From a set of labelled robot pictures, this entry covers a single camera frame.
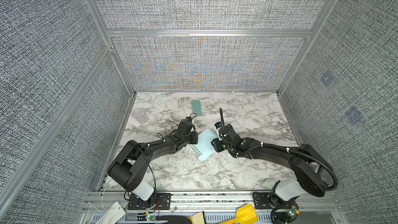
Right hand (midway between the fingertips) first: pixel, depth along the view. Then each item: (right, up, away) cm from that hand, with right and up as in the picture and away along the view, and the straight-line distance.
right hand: (213, 141), depth 88 cm
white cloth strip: (-47, -29, -19) cm, 58 cm away
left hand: (-9, +2, +4) cm, 10 cm away
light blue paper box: (-5, -2, 0) cm, 6 cm away
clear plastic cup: (-48, +15, +15) cm, 52 cm away
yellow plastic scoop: (+13, -29, -18) cm, 36 cm away
